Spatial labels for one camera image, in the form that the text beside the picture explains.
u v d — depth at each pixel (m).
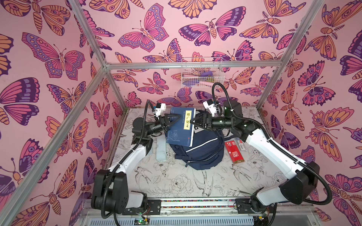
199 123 0.60
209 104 0.66
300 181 0.39
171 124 0.63
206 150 0.88
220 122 0.61
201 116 0.61
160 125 0.63
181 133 0.67
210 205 0.75
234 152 0.93
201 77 0.92
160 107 0.69
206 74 0.94
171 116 0.70
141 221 0.72
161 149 0.94
